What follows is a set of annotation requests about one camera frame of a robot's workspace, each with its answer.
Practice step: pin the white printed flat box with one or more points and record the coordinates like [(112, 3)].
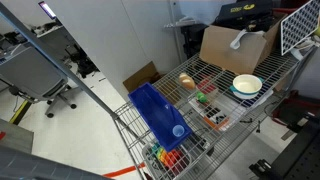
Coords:
[(216, 115)]

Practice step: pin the red floor tool case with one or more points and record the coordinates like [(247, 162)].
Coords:
[(296, 106)]

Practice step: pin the grey metal pole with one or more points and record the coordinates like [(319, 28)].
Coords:
[(60, 63)]

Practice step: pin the blue plastic bin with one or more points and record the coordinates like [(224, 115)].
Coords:
[(153, 106)]

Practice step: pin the white perforated panel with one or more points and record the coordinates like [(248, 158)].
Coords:
[(300, 26)]

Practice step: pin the brown cardboard box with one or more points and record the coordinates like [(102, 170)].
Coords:
[(226, 50)]

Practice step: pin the beige bread toy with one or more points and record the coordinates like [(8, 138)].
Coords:
[(186, 81)]

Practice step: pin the small light blue cup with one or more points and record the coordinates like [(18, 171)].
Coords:
[(178, 131)]

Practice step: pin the rainbow stacking toy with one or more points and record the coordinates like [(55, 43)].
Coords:
[(168, 158)]

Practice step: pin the black bag yellow logo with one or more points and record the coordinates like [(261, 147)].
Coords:
[(243, 13)]

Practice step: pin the black perforated equipment base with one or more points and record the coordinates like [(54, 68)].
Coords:
[(300, 156)]

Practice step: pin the grey office chair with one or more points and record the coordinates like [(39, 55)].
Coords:
[(30, 73)]

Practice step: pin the flat brown cardboard sheet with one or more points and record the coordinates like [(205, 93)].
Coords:
[(141, 78)]

